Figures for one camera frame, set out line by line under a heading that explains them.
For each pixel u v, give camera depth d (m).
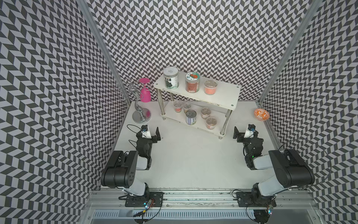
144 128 0.75
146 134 0.77
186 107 1.00
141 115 1.09
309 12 0.69
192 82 0.72
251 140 0.70
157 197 0.75
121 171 0.45
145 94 1.02
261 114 1.07
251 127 0.74
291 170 0.45
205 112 0.96
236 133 0.82
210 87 0.73
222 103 0.72
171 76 0.73
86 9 0.72
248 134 0.78
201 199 0.75
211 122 0.91
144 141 0.71
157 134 0.86
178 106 1.01
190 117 0.91
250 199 0.73
